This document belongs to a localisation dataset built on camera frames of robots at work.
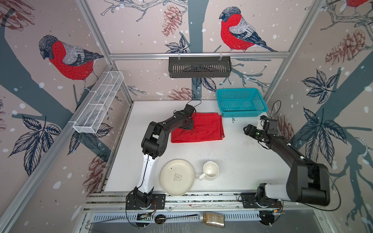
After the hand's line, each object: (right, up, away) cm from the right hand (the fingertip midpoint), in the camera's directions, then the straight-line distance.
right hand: (248, 130), depth 90 cm
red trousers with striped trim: (-25, +1, +14) cm, 29 cm away
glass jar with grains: (-26, -37, -25) cm, 52 cm away
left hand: (-39, +2, +13) cm, 41 cm away
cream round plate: (-45, -25, -9) cm, 52 cm away
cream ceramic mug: (-25, -21, -8) cm, 34 cm away
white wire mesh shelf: (-89, +10, -18) cm, 91 cm away
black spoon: (-51, -39, -23) cm, 68 cm away
